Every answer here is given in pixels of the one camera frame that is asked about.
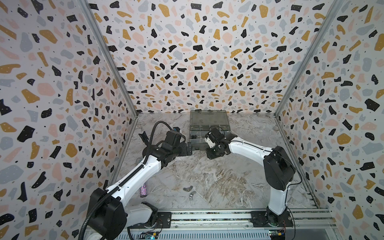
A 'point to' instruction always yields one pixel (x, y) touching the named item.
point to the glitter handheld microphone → (143, 191)
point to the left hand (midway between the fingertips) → (186, 146)
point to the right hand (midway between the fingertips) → (209, 155)
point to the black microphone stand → (144, 138)
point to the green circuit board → (148, 236)
